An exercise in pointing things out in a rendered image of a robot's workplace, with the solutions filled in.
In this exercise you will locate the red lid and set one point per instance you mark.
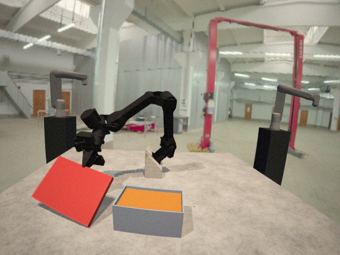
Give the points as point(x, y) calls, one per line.
point(74, 191)

